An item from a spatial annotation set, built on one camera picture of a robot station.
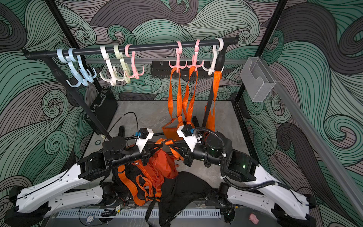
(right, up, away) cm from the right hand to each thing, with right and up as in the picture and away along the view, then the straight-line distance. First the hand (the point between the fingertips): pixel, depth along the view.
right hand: (170, 145), depth 53 cm
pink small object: (+39, -38, +13) cm, 56 cm away
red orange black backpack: (-15, -25, +23) cm, 38 cm away
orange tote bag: (-2, +3, +35) cm, 35 cm away
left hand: (-4, 0, +6) cm, 7 cm away
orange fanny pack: (+22, +8, +27) cm, 35 cm away
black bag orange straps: (+3, -29, +20) cm, 35 cm away
